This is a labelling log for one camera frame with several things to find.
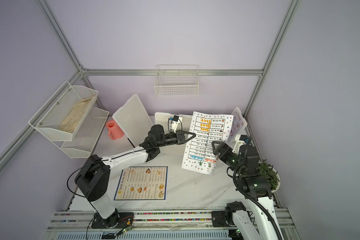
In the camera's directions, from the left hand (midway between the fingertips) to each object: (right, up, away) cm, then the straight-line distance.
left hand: (195, 136), depth 73 cm
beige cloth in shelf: (-65, +7, +4) cm, 65 cm away
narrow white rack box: (+30, +17, +24) cm, 42 cm away
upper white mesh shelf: (-71, +10, +5) cm, 72 cm away
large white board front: (-18, +9, +9) cm, 22 cm away
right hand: (+10, -6, -3) cm, 12 cm away
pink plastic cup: (-53, +2, +28) cm, 60 cm away
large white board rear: (-34, +9, +11) cm, 37 cm away
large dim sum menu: (-30, -28, +13) cm, 43 cm away
